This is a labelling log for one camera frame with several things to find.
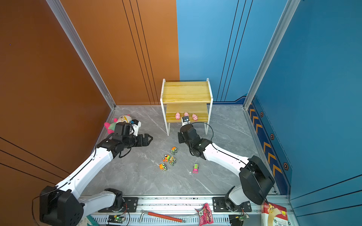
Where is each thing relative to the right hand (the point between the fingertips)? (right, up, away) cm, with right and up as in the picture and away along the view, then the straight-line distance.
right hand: (182, 129), depth 84 cm
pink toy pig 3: (+8, +7, +5) cm, 12 cm away
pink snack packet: (+12, -42, -15) cm, 46 cm away
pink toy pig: (-3, +8, +6) cm, 11 cm away
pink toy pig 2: (+2, +10, +7) cm, 12 cm away
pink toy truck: (+8, -23, -1) cm, 25 cm away
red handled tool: (-11, -43, -14) cm, 46 cm away
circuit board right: (+31, -42, -15) cm, 54 cm away
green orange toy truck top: (-6, -14, +7) cm, 17 cm away
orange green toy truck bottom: (-12, -23, 0) cm, 26 cm away
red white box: (+44, -40, -17) cm, 62 cm away
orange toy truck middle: (-10, -18, +3) cm, 21 cm away
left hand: (-21, -4, -1) cm, 21 cm away
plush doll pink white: (-51, 0, +16) cm, 54 cm away
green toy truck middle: (-6, -20, +2) cm, 21 cm away
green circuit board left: (-34, -44, -14) cm, 57 cm away
